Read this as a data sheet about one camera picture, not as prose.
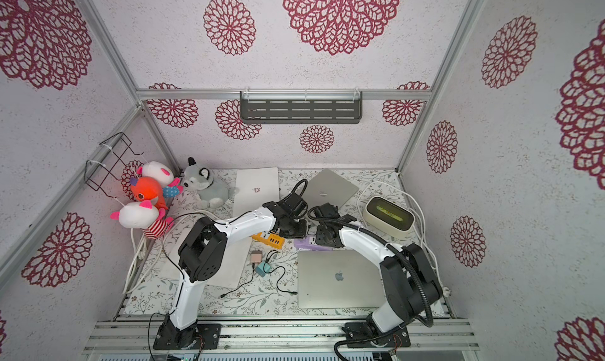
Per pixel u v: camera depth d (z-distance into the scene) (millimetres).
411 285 441
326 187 1123
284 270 876
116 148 812
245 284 851
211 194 996
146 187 880
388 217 966
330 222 627
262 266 856
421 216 1038
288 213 739
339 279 852
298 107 922
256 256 901
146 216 802
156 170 945
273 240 923
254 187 1128
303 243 919
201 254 530
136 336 746
